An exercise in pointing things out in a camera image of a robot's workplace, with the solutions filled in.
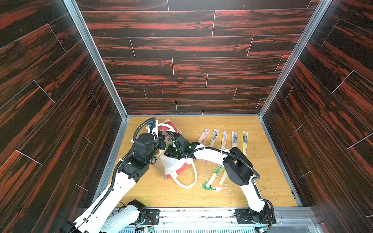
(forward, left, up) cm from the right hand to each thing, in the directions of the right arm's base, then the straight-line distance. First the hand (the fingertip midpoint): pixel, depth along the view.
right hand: (167, 151), depth 92 cm
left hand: (-3, -1, +24) cm, 24 cm away
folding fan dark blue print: (+17, -55, -5) cm, 58 cm away
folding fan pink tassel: (+15, -39, -6) cm, 42 cm away
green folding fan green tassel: (-18, -26, -6) cm, 32 cm away
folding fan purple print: (+18, -47, -5) cm, 51 cm away
